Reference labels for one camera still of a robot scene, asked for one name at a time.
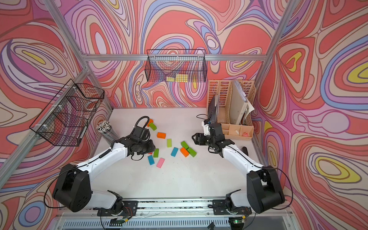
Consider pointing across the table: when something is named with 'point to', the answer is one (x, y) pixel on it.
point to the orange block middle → (161, 135)
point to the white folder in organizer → (240, 105)
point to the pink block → (160, 162)
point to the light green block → (169, 143)
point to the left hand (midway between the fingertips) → (155, 148)
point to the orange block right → (184, 152)
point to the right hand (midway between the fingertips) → (197, 140)
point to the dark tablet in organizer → (212, 110)
